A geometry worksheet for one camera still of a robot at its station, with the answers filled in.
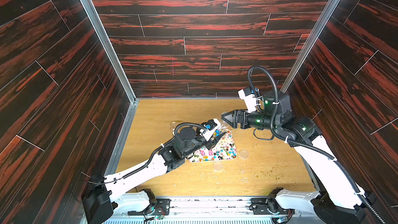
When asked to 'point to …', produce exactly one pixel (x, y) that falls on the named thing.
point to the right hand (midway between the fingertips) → (230, 113)
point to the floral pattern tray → (224, 149)
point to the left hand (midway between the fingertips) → (220, 128)
